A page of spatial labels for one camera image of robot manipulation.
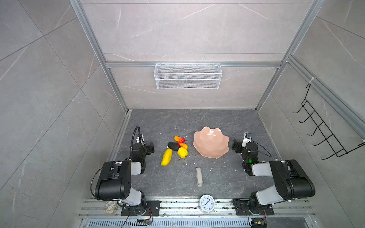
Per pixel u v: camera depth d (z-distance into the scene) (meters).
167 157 0.88
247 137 0.80
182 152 0.90
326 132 0.66
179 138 0.99
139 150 0.71
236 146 0.84
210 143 0.99
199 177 0.81
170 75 0.95
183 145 0.96
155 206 0.73
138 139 0.80
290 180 0.44
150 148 0.87
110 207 0.71
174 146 0.93
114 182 0.45
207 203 0.72
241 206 0.73
